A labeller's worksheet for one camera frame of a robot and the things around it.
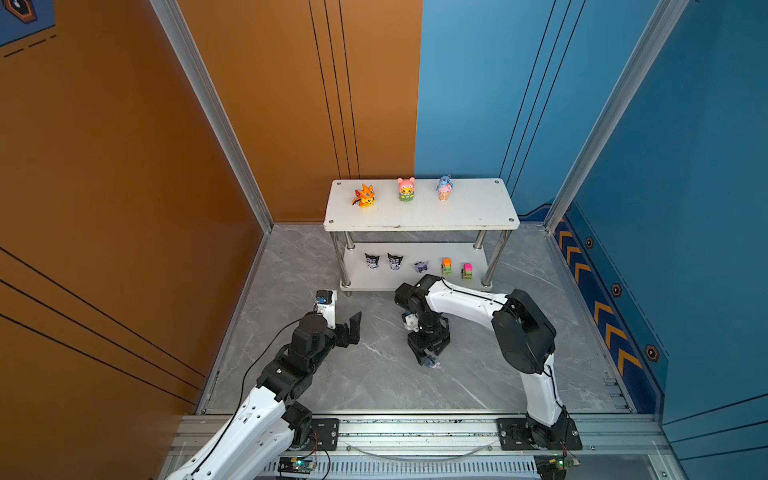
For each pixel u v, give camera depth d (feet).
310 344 1.90
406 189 2.47
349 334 2.33
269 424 1.68
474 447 2.38
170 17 2.28
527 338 1.69
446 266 3.18
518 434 2.40
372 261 3.15
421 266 3.13
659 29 2.35
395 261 3.09
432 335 2.44
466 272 3.15
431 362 2.71
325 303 2.19
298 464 2.32
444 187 2.47
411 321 2.72
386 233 3.84
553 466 2.31
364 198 2.42
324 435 2.43
